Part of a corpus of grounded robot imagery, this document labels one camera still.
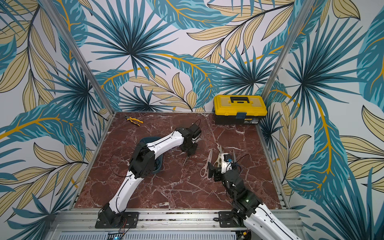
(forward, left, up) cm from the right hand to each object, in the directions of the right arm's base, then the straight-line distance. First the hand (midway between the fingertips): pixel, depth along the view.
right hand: (217, 162), depth 78 cm
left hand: (+14, +14, -12) cm, 23 cm away
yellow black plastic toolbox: (+37, -20, +1) cm, 43 cm away
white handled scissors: (+8, -4, -14) cm, 17 cm away
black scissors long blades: (+10, +17, -14) cm, 24 cm away
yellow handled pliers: (+43, +59, -12) cm, 74 cm away
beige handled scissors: (0, +6, -14) cm, 15 cm away
